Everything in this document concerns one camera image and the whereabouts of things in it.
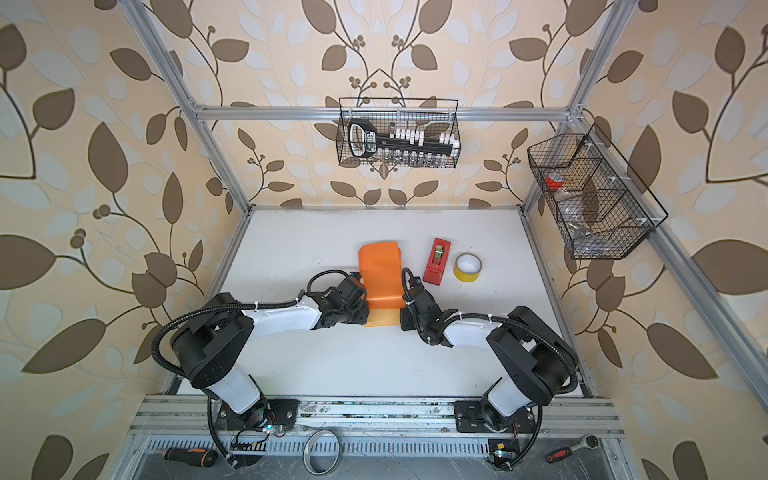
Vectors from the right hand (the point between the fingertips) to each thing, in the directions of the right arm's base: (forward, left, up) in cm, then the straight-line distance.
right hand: (406, 314), depth 92 cm
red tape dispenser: (+17, -11, +5) cm, 20 cm away
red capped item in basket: (+28, -46, +29) cm, 61 cm away
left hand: (+1, +11, +2) cm, 12 cm away
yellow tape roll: (+17, -22, 0) cm, 28 cm away
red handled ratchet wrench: (-34, -42, 0) cm, 54 cm away
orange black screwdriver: (-34, +50, +3) cm, 61 cm away
